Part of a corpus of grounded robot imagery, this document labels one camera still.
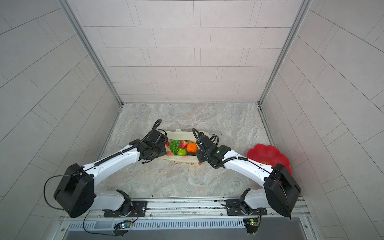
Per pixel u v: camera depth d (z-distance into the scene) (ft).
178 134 2.79
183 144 2.94
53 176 1.30
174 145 2.95
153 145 2.06
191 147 2.89
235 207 2.32
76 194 1.32
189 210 2.36
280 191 1.30
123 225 2.13
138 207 2.34
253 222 2.23
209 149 2.02
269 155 2.89
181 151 2.78
